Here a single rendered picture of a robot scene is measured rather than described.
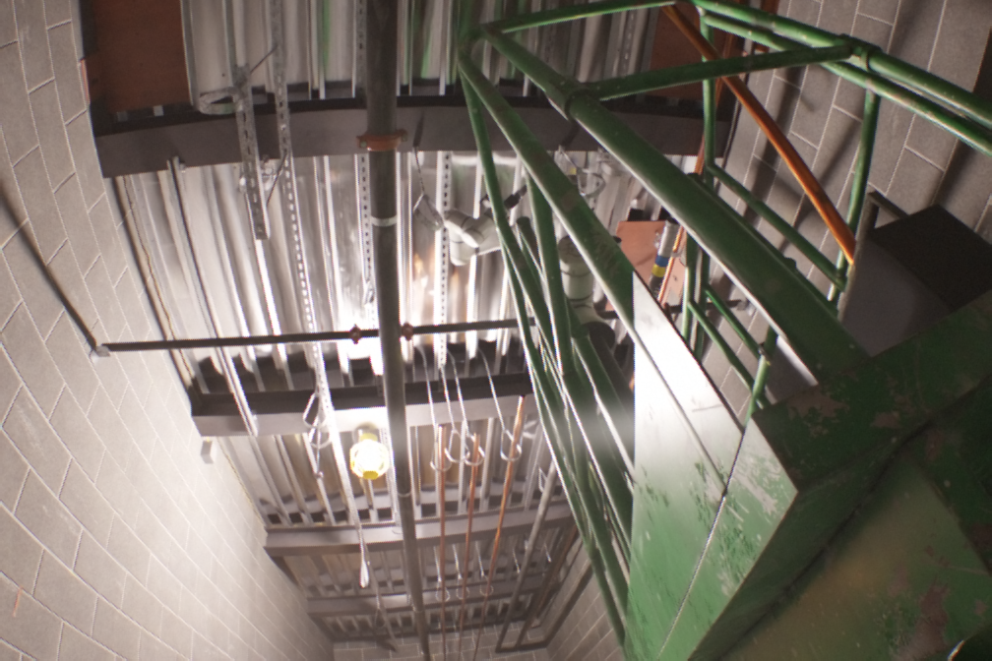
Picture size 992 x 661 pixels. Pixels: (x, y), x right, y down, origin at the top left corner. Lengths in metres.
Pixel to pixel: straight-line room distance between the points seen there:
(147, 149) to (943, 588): 2.56
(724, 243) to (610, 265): 0.12
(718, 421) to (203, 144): 2.27
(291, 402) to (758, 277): 3.32
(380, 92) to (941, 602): 1.55
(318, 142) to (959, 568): 2.28
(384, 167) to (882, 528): 1.53
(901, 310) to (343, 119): 2.04
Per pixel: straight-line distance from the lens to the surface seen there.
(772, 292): 0.34
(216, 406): 3.65
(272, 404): 3.54
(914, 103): 0.97
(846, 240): 1.02
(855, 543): 0.37
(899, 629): 0.37
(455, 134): 2.29
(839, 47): 0.94
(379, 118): 1.58
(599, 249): 0.48
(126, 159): 2.55
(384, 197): 1.67
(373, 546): 4.88
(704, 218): 0.40
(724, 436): 0.31
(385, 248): 1.77
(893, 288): 0.69
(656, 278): 2.60
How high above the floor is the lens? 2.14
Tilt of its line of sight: 51 degrees up
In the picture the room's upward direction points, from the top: 19 degrees counter-clockwise
